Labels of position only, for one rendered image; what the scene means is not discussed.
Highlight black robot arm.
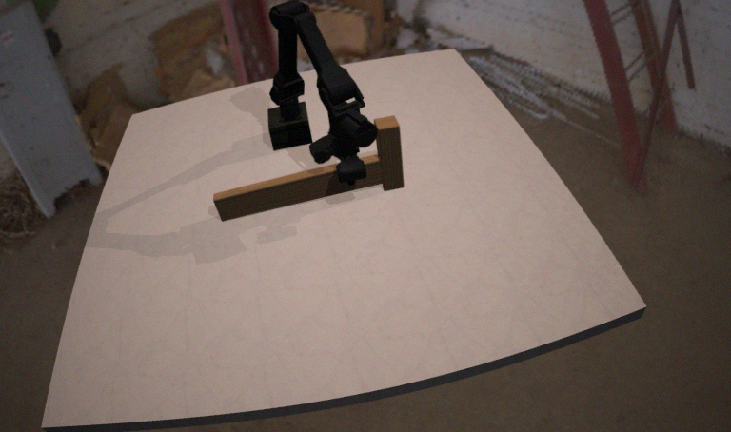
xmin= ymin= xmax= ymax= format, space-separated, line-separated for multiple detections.
xmin=269 ymin=0 xmax=378 ymax=164

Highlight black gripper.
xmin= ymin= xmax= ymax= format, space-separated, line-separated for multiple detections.
xmin=328 ymin=130 xmax=366 ymax=186

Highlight brown wooden rail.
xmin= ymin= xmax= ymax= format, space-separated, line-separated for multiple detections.
xmin=213 ymin=154 xmax=383 ymax=221

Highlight brown wooden post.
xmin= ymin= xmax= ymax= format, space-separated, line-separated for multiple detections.
xmin=374 ymin=115 xmax=405 ymax=191

